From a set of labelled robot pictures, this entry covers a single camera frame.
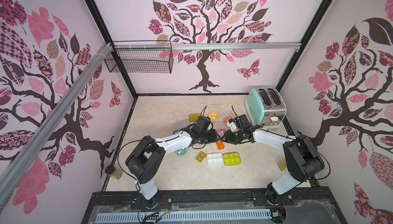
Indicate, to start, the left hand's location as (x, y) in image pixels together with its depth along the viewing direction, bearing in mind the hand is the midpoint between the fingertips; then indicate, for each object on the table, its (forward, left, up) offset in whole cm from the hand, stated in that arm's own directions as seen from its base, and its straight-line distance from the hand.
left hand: (219, 140), depth 86 cm
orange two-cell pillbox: (+1, -1, -7) cm, 7 cm away
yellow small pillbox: (-6, +11, -7) cm, 15 cm away
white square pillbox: (-8, +3, -8) cm, 11 cm away
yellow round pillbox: (+24, +2, -7) cm, 25 cm away
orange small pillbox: (+19, -7, -6) cm, 21 cm away
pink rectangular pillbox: (+10, -3, -7) cm, 12 cm away
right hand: (+3, -3, -3) cm, 5 cm away
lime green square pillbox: (-8, -7, -8) cm, 13 cm away
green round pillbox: (-3, +22, -7) cm, 24 cm away
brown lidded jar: (-18, +54, 0) cm, 56 cm away
